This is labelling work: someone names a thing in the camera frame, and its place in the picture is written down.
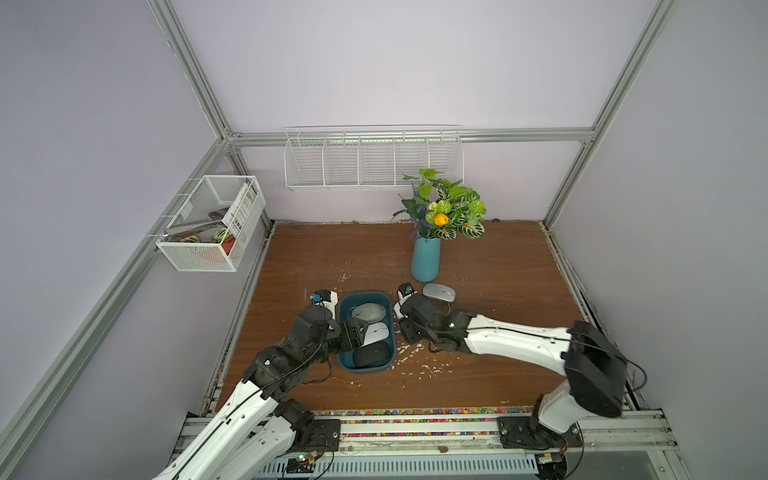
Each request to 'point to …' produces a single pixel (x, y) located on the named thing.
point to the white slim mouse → (376, 332)
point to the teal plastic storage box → (345, 361)
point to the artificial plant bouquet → (441, 208)
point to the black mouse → (372, 354)
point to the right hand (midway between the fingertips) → (407, 316)
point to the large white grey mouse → (371, 312)
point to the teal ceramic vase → (426, 259)
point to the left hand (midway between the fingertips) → (358, 329)
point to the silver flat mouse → (439, 291)
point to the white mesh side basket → (215, 226)
